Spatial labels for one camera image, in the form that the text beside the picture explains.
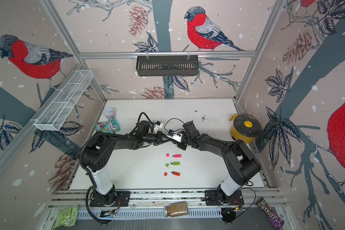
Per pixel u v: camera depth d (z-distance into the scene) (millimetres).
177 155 896
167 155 901
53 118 711
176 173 820
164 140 846
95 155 495
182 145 799
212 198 728
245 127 895
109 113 1067
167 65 1047
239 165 454
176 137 791
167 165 856
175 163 857
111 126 1005
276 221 661
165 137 866
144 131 765
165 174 817
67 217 684
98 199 729
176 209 671
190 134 712
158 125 886
